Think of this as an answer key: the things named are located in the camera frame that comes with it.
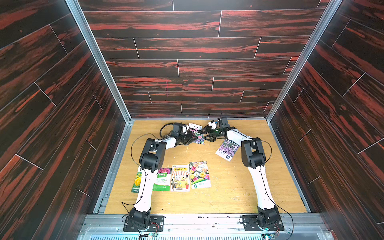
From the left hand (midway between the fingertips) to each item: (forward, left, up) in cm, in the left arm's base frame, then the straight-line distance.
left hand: (199, 137), depth 105 cm
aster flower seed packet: (+1, 0, -1) cm, 2 cm away
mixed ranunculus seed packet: (-27, 0, -4) cm, 27 cm away
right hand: (+4, -3, -1) cm, 5 cm away
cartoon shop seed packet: (-30, +11, -3) cm, 33 cm away
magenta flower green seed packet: (-33, +22, -2) cm, 39 cm away
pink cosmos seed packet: (-9, -20, -3) cm, 22 cm away
